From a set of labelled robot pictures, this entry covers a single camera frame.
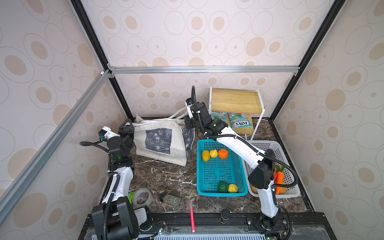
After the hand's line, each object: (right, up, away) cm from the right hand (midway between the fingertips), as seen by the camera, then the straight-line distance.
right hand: (187, 115), depth 80 cm
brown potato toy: (+26, -30, -25) cm, 47 cm away
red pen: (+3, -52, -6) cm, 53 cm away
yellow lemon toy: (+16, -23, +14) cm, 31 cm away
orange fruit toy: (+22, -23, +13) cm, 34 cm away
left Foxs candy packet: (+20, +2, +16) cm, 26 cm away
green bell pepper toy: (+19, -38, -1) cm, 43 cm away
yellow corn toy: (+11, -24, +14) cm, 30 cm away
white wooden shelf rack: (+31, +8, +3) cm, 32 cm away
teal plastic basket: (+20, -33, +12) cm, 40 cm away
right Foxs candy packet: (+32, -2, +14) cm, 35 cm away
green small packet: (-31, -44, 0) cm, 54 cm away
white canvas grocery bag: (-14, -13, +7) cm, 20 cm away
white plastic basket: (+55, -37, +2) cm, 66 cm away
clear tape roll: (-28, -44, 0) cm, 52 cm away
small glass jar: (-8, -45, -3) cm, 46 cm away
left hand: (-26, -2, -8) cm, 27 cm away
